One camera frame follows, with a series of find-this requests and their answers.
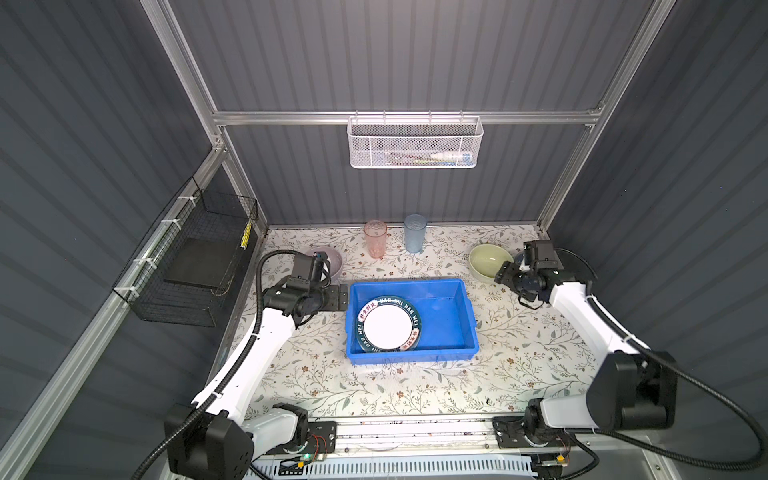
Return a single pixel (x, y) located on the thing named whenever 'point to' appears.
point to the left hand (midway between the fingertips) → (332, 294)
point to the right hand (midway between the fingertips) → (510, 279)
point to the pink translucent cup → (375, 232)
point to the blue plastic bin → (448, 325)
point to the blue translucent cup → (414, 232)
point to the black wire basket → (193, 212)
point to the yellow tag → (245, 240)
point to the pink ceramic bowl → (333, 256)
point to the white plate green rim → (388, 324)
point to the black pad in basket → (202, 261)
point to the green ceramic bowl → (486, 261)
